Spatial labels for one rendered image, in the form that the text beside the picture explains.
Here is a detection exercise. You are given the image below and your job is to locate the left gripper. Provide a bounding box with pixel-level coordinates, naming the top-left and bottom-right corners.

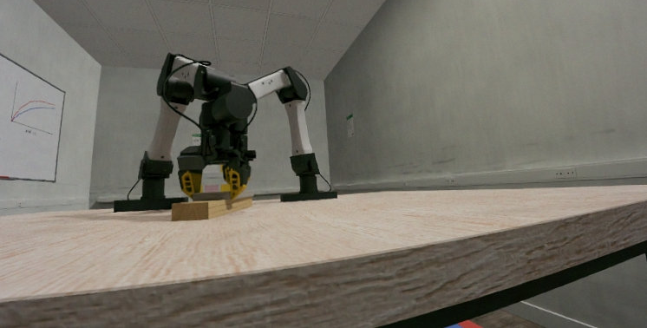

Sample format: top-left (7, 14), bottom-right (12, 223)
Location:
top-left (222, 134), bottom-right (257, 185)

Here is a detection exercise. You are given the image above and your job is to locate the light wooden beam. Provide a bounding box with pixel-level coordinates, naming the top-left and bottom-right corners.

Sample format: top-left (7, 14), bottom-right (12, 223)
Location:
top-left (172, 197), bottom-right (252, 221)

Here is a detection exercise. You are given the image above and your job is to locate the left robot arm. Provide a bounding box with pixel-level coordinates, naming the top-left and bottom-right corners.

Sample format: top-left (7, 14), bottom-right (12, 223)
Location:
top-left (227, 66), bottom-right (337, 198)

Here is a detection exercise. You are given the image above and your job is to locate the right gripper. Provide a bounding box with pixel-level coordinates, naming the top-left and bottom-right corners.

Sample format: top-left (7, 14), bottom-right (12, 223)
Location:
top-left (178, 128), bottom-right (249, 200)

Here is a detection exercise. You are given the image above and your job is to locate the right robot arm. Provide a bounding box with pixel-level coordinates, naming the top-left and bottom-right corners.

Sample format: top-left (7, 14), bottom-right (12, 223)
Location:
top-left (114, 53), bottom-right (252, 204)

